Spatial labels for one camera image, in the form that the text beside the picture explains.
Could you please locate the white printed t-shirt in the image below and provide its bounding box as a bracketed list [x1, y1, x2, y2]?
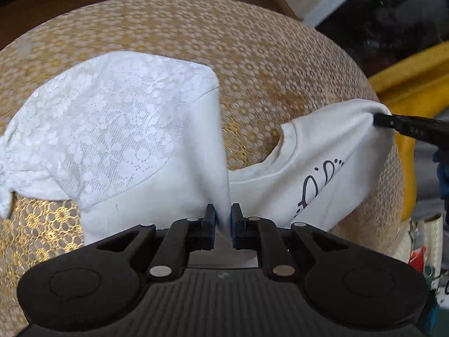
[1, 52, 394, 268]

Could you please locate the yellow chair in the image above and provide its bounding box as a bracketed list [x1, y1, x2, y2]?
[368, 42, 449, 220]

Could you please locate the gold floral lace tablecloth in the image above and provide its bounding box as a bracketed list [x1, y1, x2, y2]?
[1, 0, 404, 336]

